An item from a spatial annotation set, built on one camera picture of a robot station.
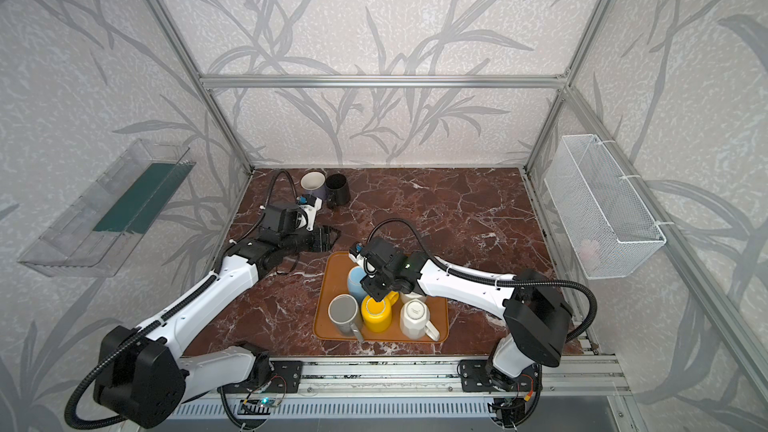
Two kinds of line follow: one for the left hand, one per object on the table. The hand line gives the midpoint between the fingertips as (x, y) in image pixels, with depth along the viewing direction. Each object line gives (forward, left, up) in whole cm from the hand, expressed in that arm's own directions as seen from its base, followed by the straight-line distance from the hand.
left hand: (337, 224), depth 82 cm
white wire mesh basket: (-10, -61, +18) cm, 64 cm away
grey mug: (-22, -3, -7) cm, 23 cm away
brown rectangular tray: (-10, +2, -17) cm, 20 cm away
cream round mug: (-15, -19, -14) cm, 28 cm away
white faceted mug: (-24, -22, -6) cm, 33 cm away
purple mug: (+27, +15, -14) cm, 33 cm away
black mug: (+21, +5, -12) cm, 25 cm away
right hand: (-10, -9, -8) cm, 16 cm away
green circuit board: (-40, +15, -17) cm, 46 cm away
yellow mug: (-22, -12, -9) cm, 26 cm away
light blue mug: (-12, -5, -8) cm, 15 cm away
